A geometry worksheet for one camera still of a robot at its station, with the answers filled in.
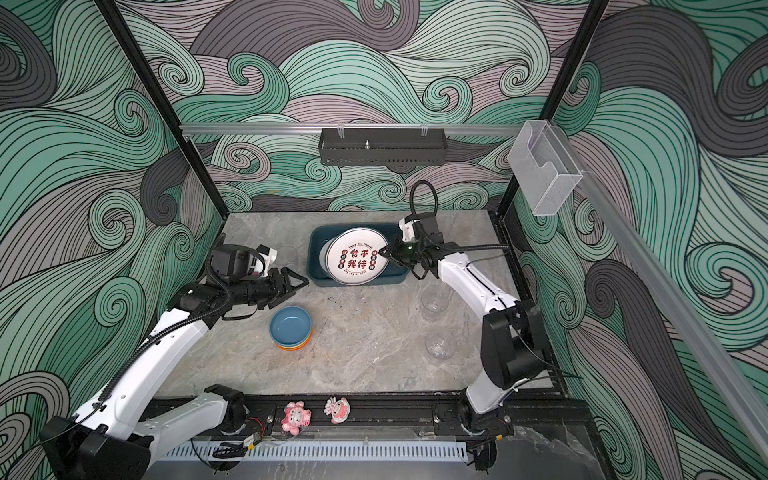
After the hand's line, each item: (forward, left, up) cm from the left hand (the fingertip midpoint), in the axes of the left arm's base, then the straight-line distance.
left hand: (304, 283), depth 73 cm
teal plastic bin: (+14, -25, -16) cm, 33 cm away
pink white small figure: (-24, -9, -19) cm, 32 cm away
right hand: (+13, -19, -3) cm, 24 cm away
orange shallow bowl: (-10, +6, -19) cm, 22 cm away
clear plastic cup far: (+7, -37, -19) cm, 42 cm away
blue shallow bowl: (-4, +6, -16) cm, 18 cm away
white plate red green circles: (+13, -11, -5) cm, 18 cm away
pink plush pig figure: (-26, +1, -19) cm, 32 cm away
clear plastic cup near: (-7, -37, -21) cm, 44 cm away
